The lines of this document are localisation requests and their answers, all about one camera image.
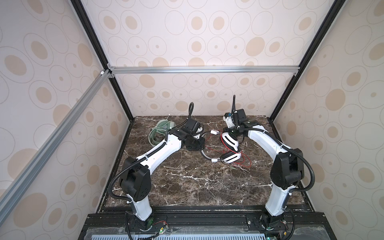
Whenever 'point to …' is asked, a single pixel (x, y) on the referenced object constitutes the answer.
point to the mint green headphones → (160, 123)
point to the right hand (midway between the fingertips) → (224, 132)
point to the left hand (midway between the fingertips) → (209, 145)
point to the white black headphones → (230, 152)
